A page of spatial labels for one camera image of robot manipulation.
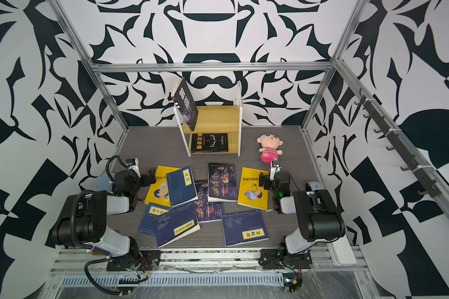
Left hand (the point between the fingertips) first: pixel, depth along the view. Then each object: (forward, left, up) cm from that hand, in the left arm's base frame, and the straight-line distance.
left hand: (143, 166), depth 93 cm
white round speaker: (-14, -81, +2) cm, 82 cm away
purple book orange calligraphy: (-7, -38, -5) cm, 39 cm away
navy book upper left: (-9, -19, -5) cm, 21 cm away
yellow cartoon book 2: (-11, -7, -7) cm, 15 cm away
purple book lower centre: (-21, -31, -6) cm, 38 cm away
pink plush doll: (+14, -65, -2) cm, 67 cm away
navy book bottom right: (-28, -47, -7) cm, 56 cm away
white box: (-40, -83, -2) cm, 92 cm away
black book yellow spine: (+16, -32, -2) cm, 36 cm away
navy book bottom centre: (-27, -18, -5) cm, 33 cm away
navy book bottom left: (-20, -7, -6) cm, 22 cm away
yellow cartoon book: (-13, -52, -7) cm, 54 cm away
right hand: (-3, -64, -2) cm, 64 cm away
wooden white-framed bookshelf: (+12, -37, +13) cm, 41 cm away
